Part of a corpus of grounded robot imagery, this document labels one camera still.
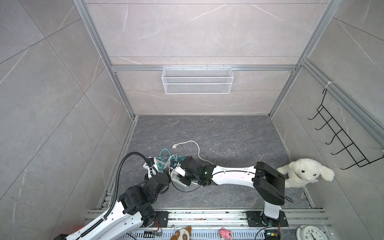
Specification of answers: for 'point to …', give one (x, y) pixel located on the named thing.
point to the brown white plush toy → (182, 234)
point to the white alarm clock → (310, 232)
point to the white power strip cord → (174, 146)
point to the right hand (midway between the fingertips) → (179, 172)
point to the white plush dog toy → (301, 172)
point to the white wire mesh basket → (197, 80)
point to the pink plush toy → (225, 234)
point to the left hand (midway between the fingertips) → (164, 167)
